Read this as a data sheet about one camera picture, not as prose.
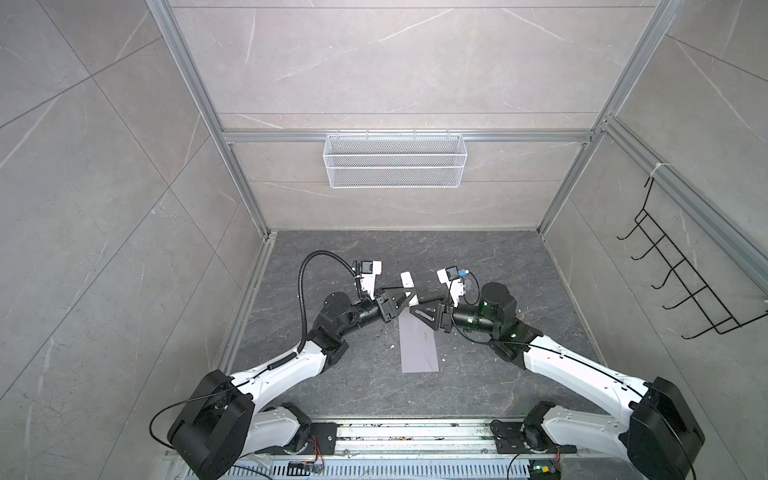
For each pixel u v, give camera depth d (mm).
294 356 532
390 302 650
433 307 651
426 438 747
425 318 669
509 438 730
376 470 700
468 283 660
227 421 408
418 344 901
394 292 653
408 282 688
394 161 1004
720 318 594
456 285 661
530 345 556
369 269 659
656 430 389
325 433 744
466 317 643
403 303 680
